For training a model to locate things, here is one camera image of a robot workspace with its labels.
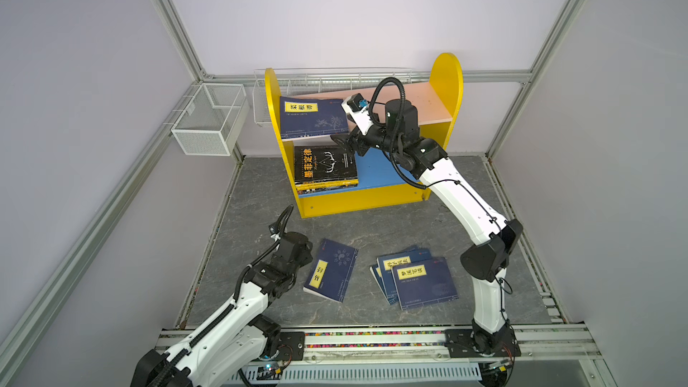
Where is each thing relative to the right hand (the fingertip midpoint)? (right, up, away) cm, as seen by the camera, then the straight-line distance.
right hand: (341, 126), depth 71 cm
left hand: (-13, -37, +12) cm, 41 cm away
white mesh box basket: (-50, +8, +29) cm, 59 cm away
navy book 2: (+14, -42, +15) cm, 47 cm away
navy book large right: (+25, -47, +11) cm, 54 cm away
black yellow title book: (-7, -9, +18) cm, 21 cm away
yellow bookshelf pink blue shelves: (+12, -16, +22) cm, 30 cm away
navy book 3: (+10, -44, +15) cm, 48 cm away
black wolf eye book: (-14, -19, +18) cm, 29 cm away
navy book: (-4, -45, +16) cm, 48 cm away
